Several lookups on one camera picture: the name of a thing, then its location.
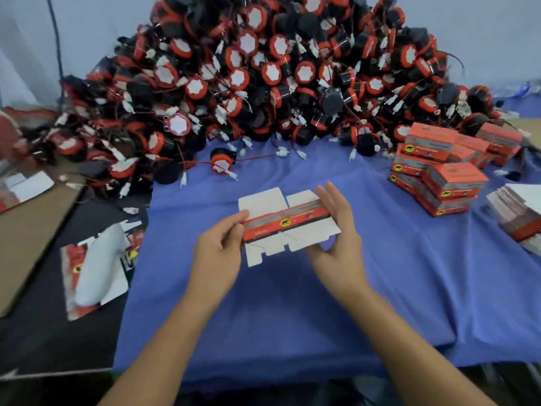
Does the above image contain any person's right hand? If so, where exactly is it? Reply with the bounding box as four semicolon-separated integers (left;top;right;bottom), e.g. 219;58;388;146
306;182;371;305

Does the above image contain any person's left hand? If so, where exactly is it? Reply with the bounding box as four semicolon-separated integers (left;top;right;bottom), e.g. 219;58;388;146
186;209;251;314

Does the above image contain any black hanging cable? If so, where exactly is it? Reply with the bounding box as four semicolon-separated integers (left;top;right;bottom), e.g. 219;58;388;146
46;0;64;81

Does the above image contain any person's left forearm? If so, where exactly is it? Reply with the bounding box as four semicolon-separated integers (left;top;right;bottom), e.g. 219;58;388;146
100;295;216;406

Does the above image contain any clear plastic water bottle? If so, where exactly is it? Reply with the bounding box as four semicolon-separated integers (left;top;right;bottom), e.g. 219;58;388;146
494;80;541;100

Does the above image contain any blue table cloth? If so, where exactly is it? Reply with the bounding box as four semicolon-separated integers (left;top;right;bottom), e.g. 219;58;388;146
112;97;541;387

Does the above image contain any brown cardboard sheet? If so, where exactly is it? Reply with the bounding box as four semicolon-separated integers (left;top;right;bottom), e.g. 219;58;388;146
511;118;541;153

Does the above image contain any stack of box blanks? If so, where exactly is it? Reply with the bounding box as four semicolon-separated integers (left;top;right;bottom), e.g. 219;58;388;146
487;183;541;257

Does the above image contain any person's right forearm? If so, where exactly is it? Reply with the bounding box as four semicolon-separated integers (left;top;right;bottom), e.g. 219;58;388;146
342;283;495;406

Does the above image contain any brown cardboard piece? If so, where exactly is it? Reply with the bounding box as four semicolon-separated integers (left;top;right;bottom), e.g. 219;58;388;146
0;165;81;318

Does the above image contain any pile of black red buzzers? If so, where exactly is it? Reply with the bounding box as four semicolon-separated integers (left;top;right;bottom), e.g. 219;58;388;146
25;0;521;200

